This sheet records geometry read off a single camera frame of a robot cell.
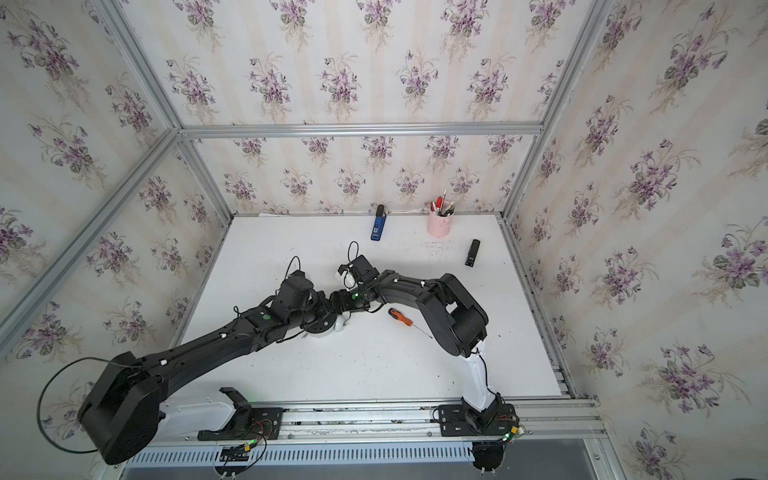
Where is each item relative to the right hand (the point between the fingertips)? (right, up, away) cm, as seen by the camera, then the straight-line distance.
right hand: (341, 314), depth 91 cm
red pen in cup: (+34, +38, +19) cm, 54 cm away
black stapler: (+45, +18, +13) cm, 50 cm away
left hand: (+1, +5, -8) cm, 9 cm away
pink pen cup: (+34, +29, +19) cm, 48 cm away
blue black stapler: (+11, +30, +24) cm, 40 cm away
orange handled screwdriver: (+20, -2, -1) cm, 20 cm away
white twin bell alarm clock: (-3, -2, -5) cm, 6 cm away
